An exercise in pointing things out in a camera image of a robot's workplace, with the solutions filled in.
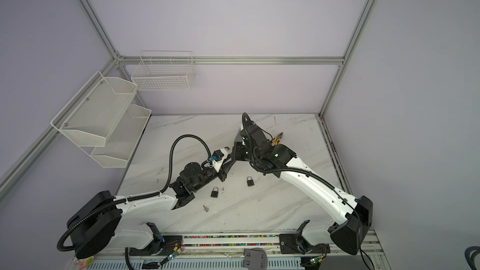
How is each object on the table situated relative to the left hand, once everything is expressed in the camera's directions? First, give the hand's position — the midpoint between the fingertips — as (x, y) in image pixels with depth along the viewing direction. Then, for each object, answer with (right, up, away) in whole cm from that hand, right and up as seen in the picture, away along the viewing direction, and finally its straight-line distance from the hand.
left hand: (233, 156), depth 77 cm
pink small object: (-54, -38, -9) cm, 66 cm away
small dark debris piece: (-6, +1, +28) cm, 28 cm away
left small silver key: (-13, -25, +7) cm, 29 cm away
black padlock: (-10, -19, +11) cm, 24 cm away
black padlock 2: (+7, -14, +14) cm, 22 cm away
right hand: (-1, +4, -5) cm, 7 cm away
